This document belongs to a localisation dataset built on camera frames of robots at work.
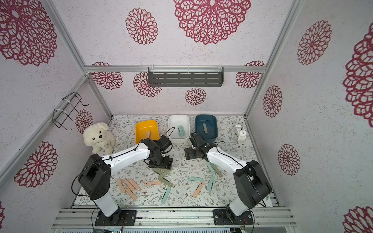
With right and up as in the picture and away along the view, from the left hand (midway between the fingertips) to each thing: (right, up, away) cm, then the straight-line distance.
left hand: (164, 167), depth 85 cm
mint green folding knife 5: (+28, -2, +5) cm, 29 cm away
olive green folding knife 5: (+33, -3, +6) cm, 33 cm away
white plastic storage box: (+3, +29, +32) cm, 44 cm away
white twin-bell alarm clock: (+48, +20, +11) cm, 53 cm away
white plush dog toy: (-40, +19, +1) cm, 44 cm away
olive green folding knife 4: (-4, -3, +5) cm, 7 cm away
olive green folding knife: (+28, +23, +26) cm, 45 cm away
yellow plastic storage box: (-16, +23, +25) cm, 37 cm away
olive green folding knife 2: (0, -4, +4) cm, 6 cm away
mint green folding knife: (+7, +21, +23) cm, 32 cm away
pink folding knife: (-15, +19, +21) cm, 32 cm away
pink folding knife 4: (-17, -10, -1) cm, 20 cm away
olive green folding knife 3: (+1, -9, 0) cm, 9 cm away
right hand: (+16, +9, +5) cm, 19 cm away
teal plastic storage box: (+29, +26, +28) cm, 48 cm away
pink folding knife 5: (-18, -13, -4) cm, 23 cm away
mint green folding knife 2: (+10, +21, +24) cm, 33 cm away
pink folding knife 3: (-19, -10, -2) cm, 22 cm away
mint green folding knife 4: (+27, -9, 0) cm, 29 cm away
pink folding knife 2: (-7, -9, +1) cm, 12 cm away
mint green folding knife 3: (+19, -8, +2) cm, 20 cm away
